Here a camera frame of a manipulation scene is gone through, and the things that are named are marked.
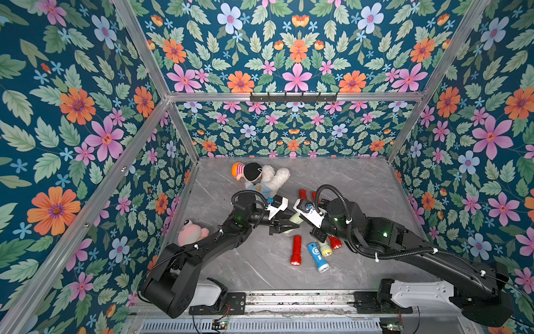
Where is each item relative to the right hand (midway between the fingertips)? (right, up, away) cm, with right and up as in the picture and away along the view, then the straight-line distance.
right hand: (305, 209), depth 66 cm
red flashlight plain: (-2, -21, +17) cm, 28 cm away
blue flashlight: (+7, -22, +15) cm, 28 cm away
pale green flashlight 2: (+10, -19, +17) cm, 27 cm away
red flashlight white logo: (+9, +1, +38) cm, 39 cm away
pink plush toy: (-44, -12, +15) cm, 48 cm away
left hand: (-2, -5, +4) cm, 7 cm away
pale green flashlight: (-3, -3, +2) cm, 5 cm away
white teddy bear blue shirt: (-13, +8, +35) cm, 38 cm away
